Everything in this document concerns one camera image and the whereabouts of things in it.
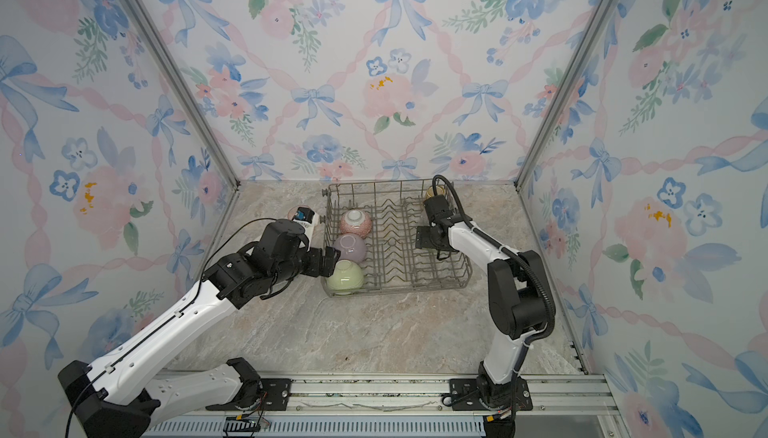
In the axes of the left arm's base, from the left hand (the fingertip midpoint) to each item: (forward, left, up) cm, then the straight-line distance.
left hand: (325, 247), depth 73 cm
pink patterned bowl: (+23, -4, -20) cm, 31 cm away
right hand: (+15, -30, -17) cm, 38 cm away
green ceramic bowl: (+1, -3, -17) cm, 17 cm away
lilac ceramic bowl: (+12, -4, -18) cm, 22 cm away
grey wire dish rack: (+9, -17, -22) cm, 29 cm away
